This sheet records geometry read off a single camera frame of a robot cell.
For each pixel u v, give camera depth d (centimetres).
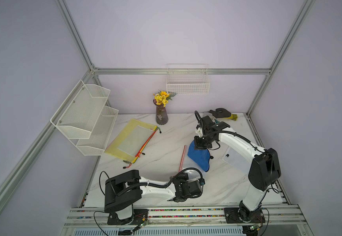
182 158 93
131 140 105
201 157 84
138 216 73
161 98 96
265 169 49
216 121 114
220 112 122
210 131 65
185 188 62
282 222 74
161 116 108
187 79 95
